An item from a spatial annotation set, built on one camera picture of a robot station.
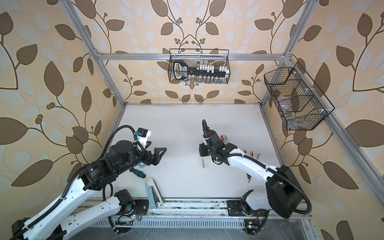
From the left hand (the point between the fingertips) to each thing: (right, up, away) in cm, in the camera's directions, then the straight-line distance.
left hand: (159, 146), depth 66 cm
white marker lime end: (+20, -13, +18) cm, 30 cm away
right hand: (+19, -5, +18) cm, 27 cm away
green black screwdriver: (-17, -18, +17) cm, 30 cm away
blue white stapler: (-4, -28, +9) cm, 30 cm away
